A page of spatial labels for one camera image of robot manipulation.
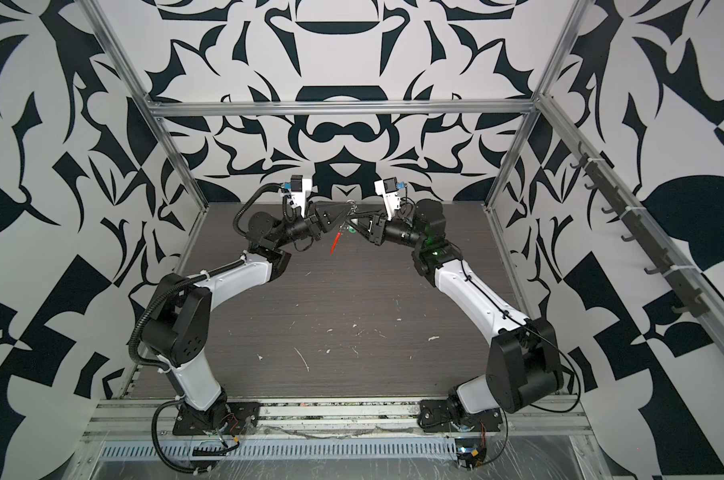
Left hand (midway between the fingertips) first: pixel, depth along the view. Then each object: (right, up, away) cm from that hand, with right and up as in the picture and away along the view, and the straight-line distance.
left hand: (353, 201), depth 67 cm
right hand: (-1, -4, +1) cm, 4 cm away
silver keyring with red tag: (-2, -6, +2) cm, 7 cm away
